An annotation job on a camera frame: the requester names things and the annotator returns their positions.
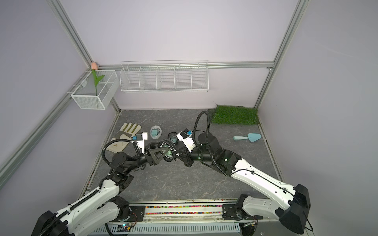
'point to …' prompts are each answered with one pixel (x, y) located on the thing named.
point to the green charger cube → (169, 153)
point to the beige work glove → (127, 132)
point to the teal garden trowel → (253, 137)
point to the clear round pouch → (160, 131)
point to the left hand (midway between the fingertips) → (168, 148)
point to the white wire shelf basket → (165, 75)
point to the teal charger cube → (154, 132)
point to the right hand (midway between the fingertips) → (173, 153)
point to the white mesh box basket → (85, 95)
